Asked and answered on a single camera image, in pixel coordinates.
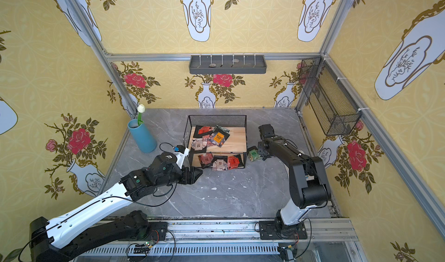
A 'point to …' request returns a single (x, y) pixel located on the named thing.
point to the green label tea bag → (254, 155)
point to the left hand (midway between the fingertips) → (196, 172)
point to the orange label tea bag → (216, 138)
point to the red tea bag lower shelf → (233, 162)
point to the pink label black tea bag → (198, 144)
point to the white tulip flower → (141, 109)
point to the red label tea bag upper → (200, 131)
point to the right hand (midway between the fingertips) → (262, 149)
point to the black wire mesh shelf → (234, 127)
